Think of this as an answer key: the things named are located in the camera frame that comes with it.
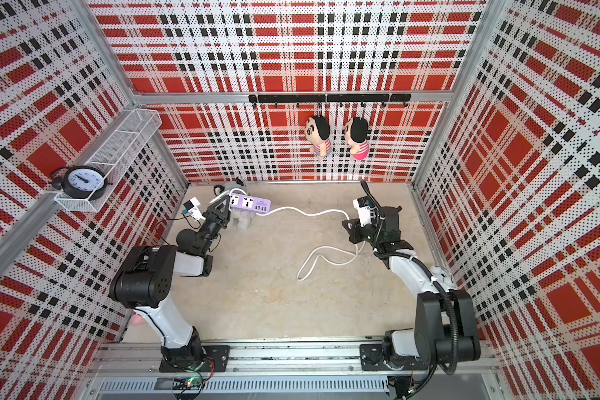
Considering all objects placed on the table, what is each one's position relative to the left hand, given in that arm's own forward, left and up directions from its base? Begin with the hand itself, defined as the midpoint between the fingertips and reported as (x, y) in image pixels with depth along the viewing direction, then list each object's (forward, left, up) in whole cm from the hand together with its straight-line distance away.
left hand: (236, 196), depth 84 cm
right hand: (-6, -39, -7) cm, 40 cm away
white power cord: (-7, -24, -24) cm, 35 cm away
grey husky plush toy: (+4, +3, -19) cm, 19 cm away
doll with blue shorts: (+23, -28, +10) cm, 38 cm away
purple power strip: (-2, -5, -1) cm, 5 cm away
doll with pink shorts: (+26, -43, +6) cm, 51 cm away
